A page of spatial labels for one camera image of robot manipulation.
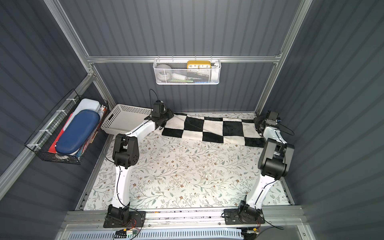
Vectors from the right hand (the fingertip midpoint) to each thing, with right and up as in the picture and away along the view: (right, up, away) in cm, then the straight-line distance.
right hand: (260, 119), depth 97 cm
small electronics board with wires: (-78, -57, -25) cm, 100 cm away
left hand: (-56, +5, +6) cm, 57 cm away
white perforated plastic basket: (-102, +1, +18) cm, 104 cm away
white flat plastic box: (-101, +7, -18) cm, 103 cm away
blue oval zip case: (-97, -7, -29) cm, 102 cm away
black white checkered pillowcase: (-14, -7, +9) cm, 18 cm away
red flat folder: (-106, -15, -32) cm, 112 cm away
